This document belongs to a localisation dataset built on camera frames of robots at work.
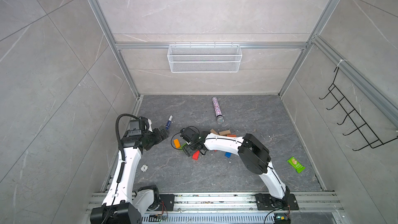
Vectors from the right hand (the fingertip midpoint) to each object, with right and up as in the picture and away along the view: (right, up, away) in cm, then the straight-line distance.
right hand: (190, 146), depth 93 cm
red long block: (+4, -4, -7) cm, 9 cm away
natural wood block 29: (+22, +7, +5) cm, 24 cm away
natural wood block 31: (+15, +8, +5) cm, 18 cm away
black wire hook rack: (+75, +11, -33) cm, 83 cm away
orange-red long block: (+27, +6, +5) cm, 28 cm away
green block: (-2, +3, -9) cm, 10 cm away
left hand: (-14, +11, -13) cm, 22 cm away
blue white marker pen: (-15, +14, +10) cm, 23 cm away
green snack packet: (+60, -8, -9) cm, 61 cm away
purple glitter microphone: (+20, +16, +10) cm, 27 cm away
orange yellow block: (-8, +1, 0) cm, 8 cm away
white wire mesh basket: (+9, +56, +7) cm, 57 cm away
